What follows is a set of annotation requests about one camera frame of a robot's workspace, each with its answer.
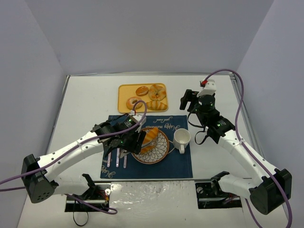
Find large orange striped croissant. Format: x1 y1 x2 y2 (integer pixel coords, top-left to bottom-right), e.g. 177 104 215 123
140 128 159 154

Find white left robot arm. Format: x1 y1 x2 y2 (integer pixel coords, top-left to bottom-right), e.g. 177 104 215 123
21 114 146 203

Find small striped croissant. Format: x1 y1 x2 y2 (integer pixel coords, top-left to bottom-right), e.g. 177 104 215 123
146 100 168 111

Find blue cloth placemat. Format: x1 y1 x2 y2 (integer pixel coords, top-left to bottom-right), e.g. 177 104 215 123
100 115 193 180

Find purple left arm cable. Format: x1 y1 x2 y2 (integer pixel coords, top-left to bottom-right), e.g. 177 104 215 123
0 100 148 214

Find aluminium frame rail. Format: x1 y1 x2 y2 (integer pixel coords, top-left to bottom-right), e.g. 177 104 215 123
229 73 264 157

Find floral patterned ceramic plate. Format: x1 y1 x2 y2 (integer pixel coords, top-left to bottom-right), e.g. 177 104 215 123
132 130 170 164

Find white ceramic cup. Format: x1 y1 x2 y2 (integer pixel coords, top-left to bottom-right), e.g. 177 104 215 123
173 128 191 154

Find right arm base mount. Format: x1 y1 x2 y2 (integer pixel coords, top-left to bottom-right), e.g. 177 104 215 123
195 181 242 209

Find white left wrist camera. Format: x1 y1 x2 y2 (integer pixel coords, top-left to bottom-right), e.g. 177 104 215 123
130 110 146 125

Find silver knife pink handle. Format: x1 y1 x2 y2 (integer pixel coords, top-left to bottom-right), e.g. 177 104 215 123
123 155 127 169

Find round glazed bun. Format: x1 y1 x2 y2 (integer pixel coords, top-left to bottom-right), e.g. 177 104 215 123
135 86 149 96

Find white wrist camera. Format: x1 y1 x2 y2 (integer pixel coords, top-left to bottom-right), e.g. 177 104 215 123
197 79 216 97
130 110 146 125

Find curled brown croissant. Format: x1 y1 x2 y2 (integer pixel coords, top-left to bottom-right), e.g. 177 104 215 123
148 84 166 101

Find silver spoon pink handle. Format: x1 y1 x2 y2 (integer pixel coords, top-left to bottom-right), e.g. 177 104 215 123
116 148 120 168

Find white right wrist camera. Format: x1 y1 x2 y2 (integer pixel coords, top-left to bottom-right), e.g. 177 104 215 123
197 79 216 97

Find sugared ring donut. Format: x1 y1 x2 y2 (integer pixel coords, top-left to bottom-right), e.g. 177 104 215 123
126 96 143 110

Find yellow plastic tray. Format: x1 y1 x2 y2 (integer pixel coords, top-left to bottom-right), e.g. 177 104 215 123
117 82 169 114

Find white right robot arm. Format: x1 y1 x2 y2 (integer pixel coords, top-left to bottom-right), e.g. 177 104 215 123
180 89 292 215

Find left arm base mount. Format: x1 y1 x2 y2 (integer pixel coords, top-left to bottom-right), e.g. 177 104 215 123
64 183 111 212

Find silver fork pink handle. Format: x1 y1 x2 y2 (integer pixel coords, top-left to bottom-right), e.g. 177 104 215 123
107 152 111 168

